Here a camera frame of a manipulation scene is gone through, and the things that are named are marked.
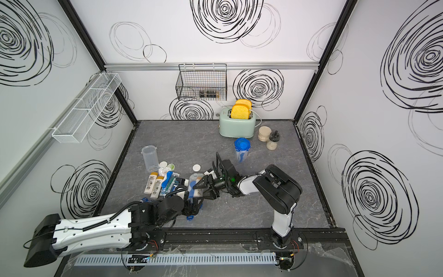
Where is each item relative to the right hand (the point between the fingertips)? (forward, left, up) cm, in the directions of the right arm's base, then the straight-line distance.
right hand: (196, 194), depth 77 cm
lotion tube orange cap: (+6, +23, -8) cm, 25 cm away
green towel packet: (+19, +19, -9) cm, 28 cm away
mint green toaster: (+44, -19, -3) cm, 48 cm away
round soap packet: (+21, +24, -10) cm, 33 cm away
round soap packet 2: (+19, +4, -9) cm, 21 cm away
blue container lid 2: (0, +27, -9) cm, 28 cm away
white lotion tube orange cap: (+8, +26, -7) cm, 28 cm away
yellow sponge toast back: (+50, -24, +12) cm, 57 cm away
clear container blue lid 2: (0, +1, +2) cm, 3 cm away
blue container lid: (-8, +3, -10) cm, 13 cm away
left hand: (-3, -1, 0) cm, 3 cm away
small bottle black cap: (+33, -40, 0) cm, 52 cm away
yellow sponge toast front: (+46, -21, +9) cm, 51 cm away
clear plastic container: (+24, +31, -7) cm, 40 cm away
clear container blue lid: (+25, -21, +3) cm, 33 cm away
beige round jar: (+41, -36, -4) cm, 55 cm away
